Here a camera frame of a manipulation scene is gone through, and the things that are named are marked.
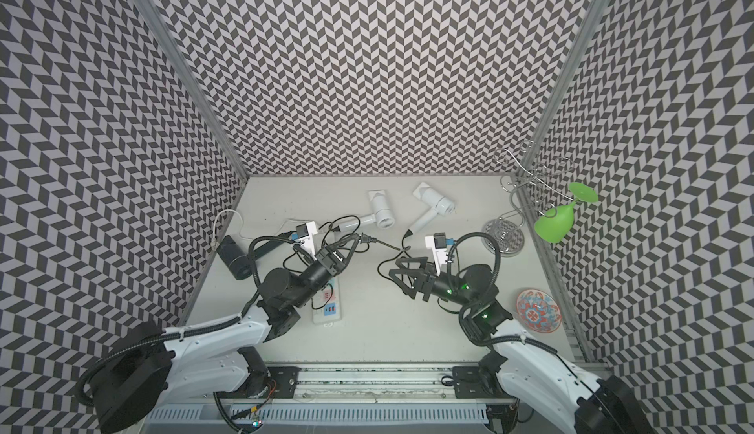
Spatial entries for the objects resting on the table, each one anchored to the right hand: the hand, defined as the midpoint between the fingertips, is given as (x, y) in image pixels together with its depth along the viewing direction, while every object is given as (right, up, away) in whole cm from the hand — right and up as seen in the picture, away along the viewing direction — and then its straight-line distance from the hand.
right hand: (393, 275), depth 68 cm
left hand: (-7, +8, -1) cm, 11 cm away
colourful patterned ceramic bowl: (+42, -15, +16) cm, 47 cm away
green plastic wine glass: (+43, +11, +9) cm, 46 cm away
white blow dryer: (-4, +12, +34) cm, 36 cm away
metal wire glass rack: (+57, +23, +48) cm, 78 cm away
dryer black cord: (-7, +8, -1) cm, 11 cm away
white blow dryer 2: (+17, +16, +34) cm, 41 cm away
